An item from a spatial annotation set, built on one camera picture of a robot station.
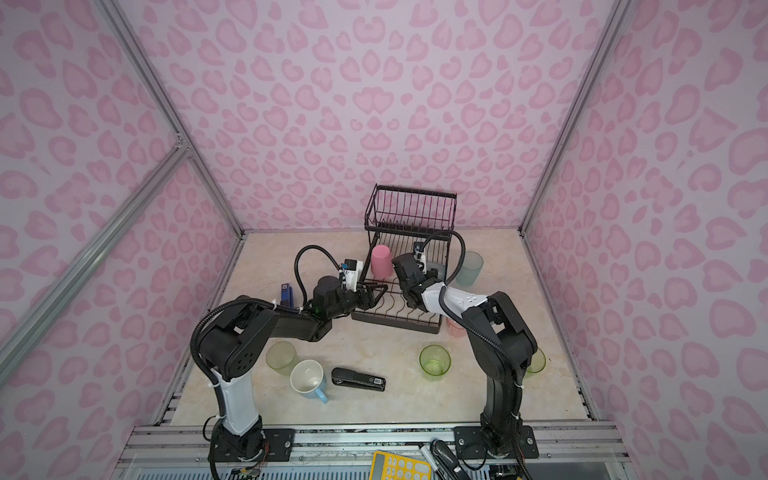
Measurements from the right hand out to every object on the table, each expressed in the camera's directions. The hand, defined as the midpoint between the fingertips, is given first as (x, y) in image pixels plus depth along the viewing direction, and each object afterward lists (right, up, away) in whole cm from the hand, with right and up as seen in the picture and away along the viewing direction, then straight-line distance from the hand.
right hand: (419, 268), depth 97 cm
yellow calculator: (-8, -45, -28) cm, 53 cm away
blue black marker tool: (-44, -9, +3) cm, 45 cm away
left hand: (-11, -4, -6) cm, 14 cm away
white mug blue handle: (-32, -30, -14) cm, 46 cm away
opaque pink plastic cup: (-13, +2, +2) cm, 13 cm away
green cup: (+3, -26, -12) cm, 29 cm away
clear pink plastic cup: (+9, -17, -12) cm, 23 cm away
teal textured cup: (+6, 0, -5) cm, 8 cm away
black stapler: (-20, -29, -17) cm, 39 cm away
